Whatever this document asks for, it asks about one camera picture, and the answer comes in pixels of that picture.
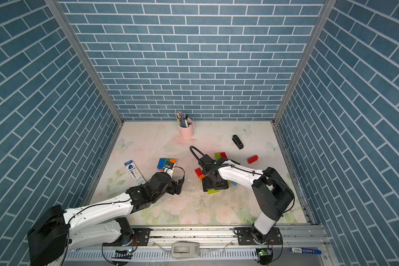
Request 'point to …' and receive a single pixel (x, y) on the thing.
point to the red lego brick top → (223, 154)
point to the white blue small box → (131, 165)
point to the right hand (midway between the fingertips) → (212, 189)
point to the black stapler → (238, 142)
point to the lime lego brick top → (217, 155)
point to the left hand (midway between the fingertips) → (180, 179)
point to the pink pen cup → (187, 132)
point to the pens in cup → (182, 121)
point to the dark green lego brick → (165, 161)
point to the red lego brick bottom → (252, 159)
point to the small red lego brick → (199, 172)
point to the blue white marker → (307, 251)
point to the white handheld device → (184, 249)
